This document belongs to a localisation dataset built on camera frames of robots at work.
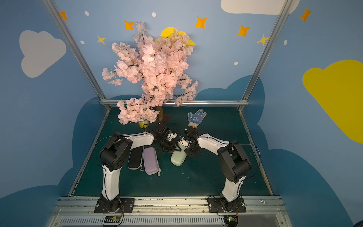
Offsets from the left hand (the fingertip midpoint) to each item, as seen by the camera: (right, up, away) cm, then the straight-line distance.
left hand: (180, 149), depth 94 cm
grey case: (-1, -4, -5) cm, 7 cm away
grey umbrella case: (-19, -7, -5) cm, 21 cm away
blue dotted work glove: (+13, +21, +21) cm, 32 cm away
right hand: (+8, -1, +1) cm, 8 cm away
